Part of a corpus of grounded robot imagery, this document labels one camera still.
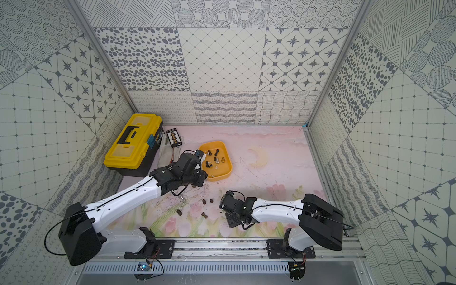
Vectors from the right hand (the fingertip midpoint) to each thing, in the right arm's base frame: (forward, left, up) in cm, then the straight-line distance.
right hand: (234, 219), depth 82 cm
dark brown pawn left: (+2, +26, +3) cm, 27 cm away
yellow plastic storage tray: (+31, +11, +1) cm, 33 cm away
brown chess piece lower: (+2, +15, 0) cm, 15 cm away
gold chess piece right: (+32, +8, +2) cm, 33 cm away
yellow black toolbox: (+26, +51, +19) cm, 60 cm away
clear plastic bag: (+36, +41, +3) cm, 54 cm away
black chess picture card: (+47, +40, +4) cm, 62 cm away
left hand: (+16, +14, +16) cm, 27 cm away
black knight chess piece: (+40, +11, +1) cm, 41 cm away
